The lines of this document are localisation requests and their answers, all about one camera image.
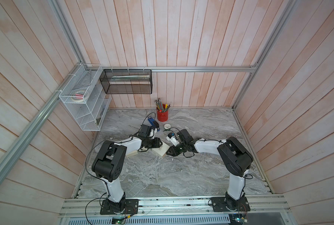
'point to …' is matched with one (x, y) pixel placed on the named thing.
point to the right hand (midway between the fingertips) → (168, 151)
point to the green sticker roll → (167, 126)
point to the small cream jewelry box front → (132, 153)
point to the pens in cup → (159, 103)
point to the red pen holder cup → (163, 116)
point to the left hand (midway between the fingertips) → (159, 145)
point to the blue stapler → (153, 122)
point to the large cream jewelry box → (162, 150)
